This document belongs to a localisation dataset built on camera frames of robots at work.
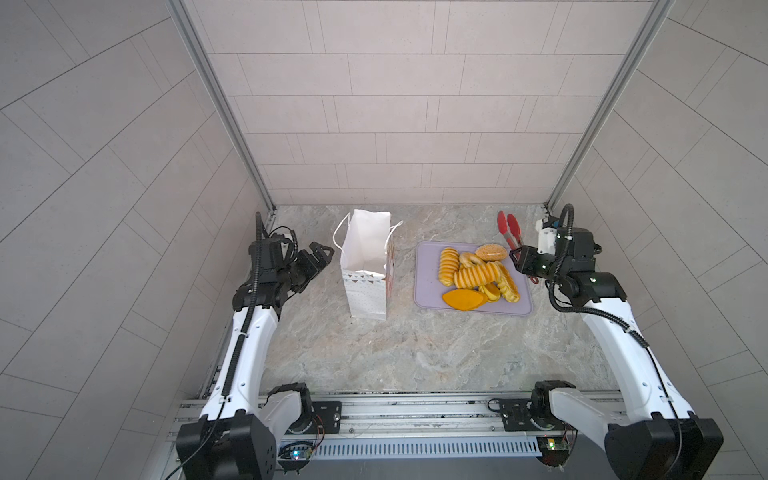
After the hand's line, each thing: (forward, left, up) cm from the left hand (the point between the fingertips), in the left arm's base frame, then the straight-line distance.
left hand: (331, 254), depth 77 cm
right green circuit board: (-40, -54, -21) cm, 70 cm away
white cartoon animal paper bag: (+10, -7, -20) cm, 23 cm away
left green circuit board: (-41, +5, -17) cm, 44 cm away
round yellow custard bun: (-2, -46, -16) cm, 48 cm away
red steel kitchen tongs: (+8, -49, -1) cm, 50 cm away
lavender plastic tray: (+1, -27, -21) cm, 35 cm away
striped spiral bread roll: (+8, -34, -18) cm, 39 cm away
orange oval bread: (-4, -37, -18) cm, 41 cm away
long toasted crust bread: (0, -50, -16) cm, 53 cm away
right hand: (+1, -48, 0) cm, 48 cm away
